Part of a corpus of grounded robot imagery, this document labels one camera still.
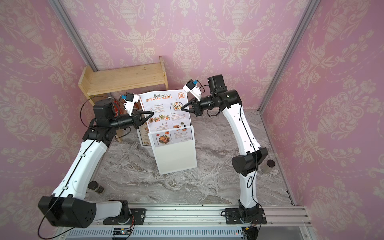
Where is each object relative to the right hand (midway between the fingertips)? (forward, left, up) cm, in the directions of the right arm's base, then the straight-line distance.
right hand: (184, 108), depth 70 cm
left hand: (-2, +14, -1) cm, 15 cm away
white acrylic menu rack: (+5, +31, -26) cm, 40 cm away
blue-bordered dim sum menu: (+6, +26, -23) cm, 36 cm away
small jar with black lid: (-18, -43, -29) cm, 55 cm away
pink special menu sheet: (-4, +8, -7) cm, 11 cm away
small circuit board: (-42, +33, -39) cm, 66 cm away
